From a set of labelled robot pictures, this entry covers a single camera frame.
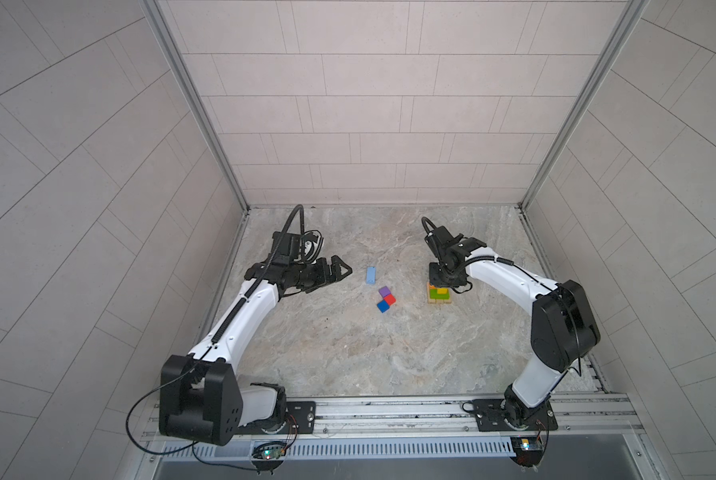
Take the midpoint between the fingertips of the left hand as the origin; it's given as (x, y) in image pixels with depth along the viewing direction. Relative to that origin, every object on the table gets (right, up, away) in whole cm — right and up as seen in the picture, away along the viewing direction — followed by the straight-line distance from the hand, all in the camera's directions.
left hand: (346, 270), depth 79 cm
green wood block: (+26, -9, +12) cm, 30 cm away
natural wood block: (+30, -11, +12) cm, 35 cm away
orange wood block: (+23, -5, +1) cm, 24 cm away
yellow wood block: (+28, -7, +8) cm, 29 cm away
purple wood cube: (+11, -9, +15) cm, 20 cm away
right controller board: (+43, -40, -11) cm, 60 cm away
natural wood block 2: (+25, -11, +12) cm, 30 cm away
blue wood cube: (+10, -13, +12) cm, 20 cm away
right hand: (+26, -5, +11) cm, 29 cm away
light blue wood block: (+7, -4, +17) cm, 19 cm away
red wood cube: (+13, -11, +13) cm, 21 cm away
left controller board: (-16, -38, -14) cm, 43 cm away
